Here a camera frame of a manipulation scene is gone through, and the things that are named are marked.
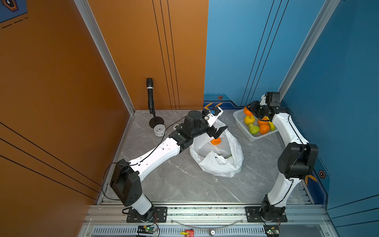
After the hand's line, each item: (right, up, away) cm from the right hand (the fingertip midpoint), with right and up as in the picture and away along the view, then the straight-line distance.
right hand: (247, 107), depth 91 cm
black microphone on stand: (-63, -8, +20) cm, 66 cm away
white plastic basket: (0, -13, +6) cm, 14 cm away
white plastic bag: (-16, -30, -10) cm, 36 cm away
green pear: (+8, -14, +11) cm, 19 cm away
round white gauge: (-58, -15, +13) cm, 62 cm away
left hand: (-20, -8, -19) cm, 29 cm away
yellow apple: (+7, -8, +15) cm, 19 cm away
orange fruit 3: (-19, -23, +6) cm, 30 cm away
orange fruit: (+15, -14, +9) cm, 22 cm away
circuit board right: (+4, -62, -21) cm, 66 cm away
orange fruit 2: (-2, -4, -3) cm, 5 cm away
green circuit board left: (-57, -62, -20) cm, 86 cm away
